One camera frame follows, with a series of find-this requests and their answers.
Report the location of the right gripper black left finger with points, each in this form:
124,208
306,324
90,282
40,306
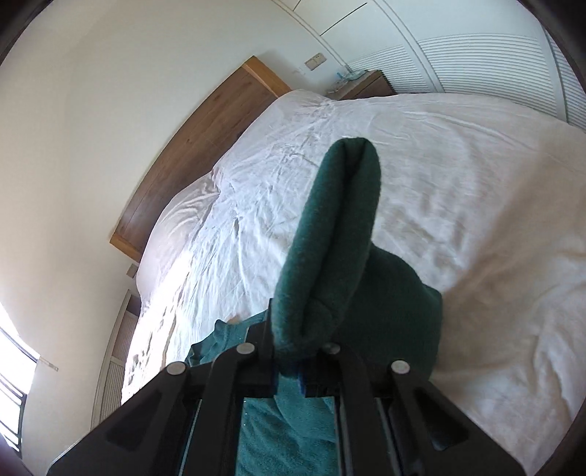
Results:
185,421

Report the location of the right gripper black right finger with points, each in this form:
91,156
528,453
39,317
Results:
392,421

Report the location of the dark green knit sweater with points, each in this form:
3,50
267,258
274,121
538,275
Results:
335,287

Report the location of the low white radiator cabinet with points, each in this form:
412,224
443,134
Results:
108,394

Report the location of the bright window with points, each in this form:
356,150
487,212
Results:
18,363

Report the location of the white pillow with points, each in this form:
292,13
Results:
174,228

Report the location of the white bed sheet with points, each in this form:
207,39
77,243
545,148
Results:
484,198

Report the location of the wooden headboard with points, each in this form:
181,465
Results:
200,142

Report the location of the wooden nightstand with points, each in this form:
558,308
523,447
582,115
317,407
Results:
372,84

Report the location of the white louvered wardrobe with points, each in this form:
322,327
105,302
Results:
495,48

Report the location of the beige wall switch plate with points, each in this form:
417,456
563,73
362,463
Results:
315,61

